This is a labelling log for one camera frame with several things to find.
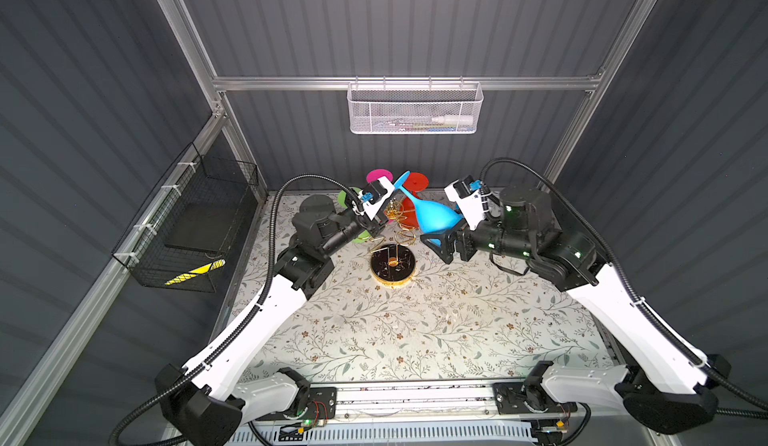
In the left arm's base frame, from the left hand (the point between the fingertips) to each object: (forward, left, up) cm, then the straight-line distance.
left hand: (391, 185), depth 62 cm
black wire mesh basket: (+4, +51, -14) cm, 53 cm away
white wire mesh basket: (+58, -12, -15) cm, 61 cm away
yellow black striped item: (-10, +42, -14) cm, 46 cm away
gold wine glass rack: (+7, -1, -39) cm, 39 cm away
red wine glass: (+15, -7, -13) cm, 21 cm away
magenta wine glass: (+19, +2, -13) cm, 23 cm away
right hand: (-8, -9, -5) cm, 13 cm away
